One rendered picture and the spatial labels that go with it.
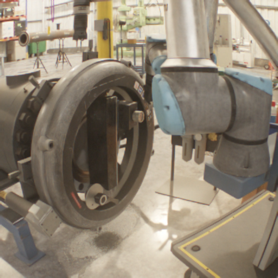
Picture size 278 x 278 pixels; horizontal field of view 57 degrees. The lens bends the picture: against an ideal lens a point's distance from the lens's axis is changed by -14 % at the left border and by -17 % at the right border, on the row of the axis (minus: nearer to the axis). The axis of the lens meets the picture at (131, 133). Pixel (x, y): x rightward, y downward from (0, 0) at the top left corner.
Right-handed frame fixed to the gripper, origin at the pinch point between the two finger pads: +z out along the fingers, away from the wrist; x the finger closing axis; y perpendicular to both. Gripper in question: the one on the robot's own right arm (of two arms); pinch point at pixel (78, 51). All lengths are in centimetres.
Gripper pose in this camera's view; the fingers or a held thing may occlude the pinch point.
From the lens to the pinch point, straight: 150.0
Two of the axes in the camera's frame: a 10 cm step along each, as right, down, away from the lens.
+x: 9.5, -0.7, 2.9
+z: -0.2, 9.6, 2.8
